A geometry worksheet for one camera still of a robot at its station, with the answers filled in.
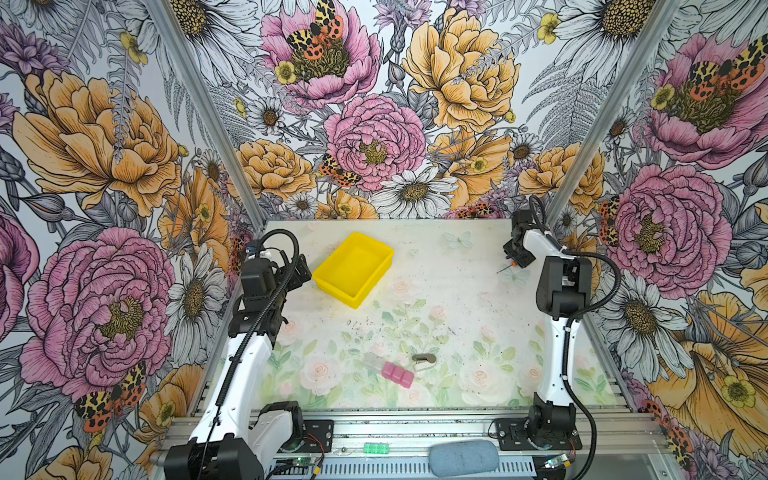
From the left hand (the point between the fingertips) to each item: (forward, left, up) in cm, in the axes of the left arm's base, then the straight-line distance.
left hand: (290, 271), depth 81 cm
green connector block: (-37, -23, -21) cm, 48 cm away
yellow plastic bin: (+15, -14, -20) cm, 28 cm away
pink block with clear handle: (-20, -26, -20) cm, 39 cm away
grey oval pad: (-40, -42, -17) cm, 61 cm away
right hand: (+18, -72, -20) cm, 77 cm away
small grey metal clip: (-16, -37, -19) cm, 44 cm away
